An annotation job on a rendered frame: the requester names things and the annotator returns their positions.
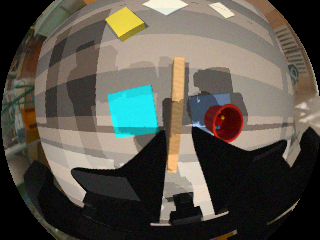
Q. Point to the tan wooden bar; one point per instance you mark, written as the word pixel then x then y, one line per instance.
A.
pixel 176 113

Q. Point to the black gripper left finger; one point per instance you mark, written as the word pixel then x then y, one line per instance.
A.
pixel 140 180

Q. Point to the yellow block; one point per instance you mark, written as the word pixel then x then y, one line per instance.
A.
pixel 125 24

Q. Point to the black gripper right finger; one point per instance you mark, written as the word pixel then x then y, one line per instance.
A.
pixel 226 168

